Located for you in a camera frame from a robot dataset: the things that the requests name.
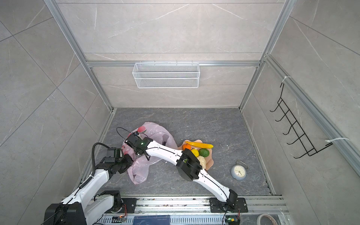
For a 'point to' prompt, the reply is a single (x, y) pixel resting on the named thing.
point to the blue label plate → (162, 220)
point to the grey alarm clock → (239, 171)
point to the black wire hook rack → (296, 125)
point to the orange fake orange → (186, 146)
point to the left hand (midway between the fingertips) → (133, 156)
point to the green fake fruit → (204, 152)
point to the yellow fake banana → (200, 145)
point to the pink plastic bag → (138, 172)
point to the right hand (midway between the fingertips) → (142, 148)
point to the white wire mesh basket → (164, 75)
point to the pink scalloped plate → (209, 161)
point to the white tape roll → (262, 215)
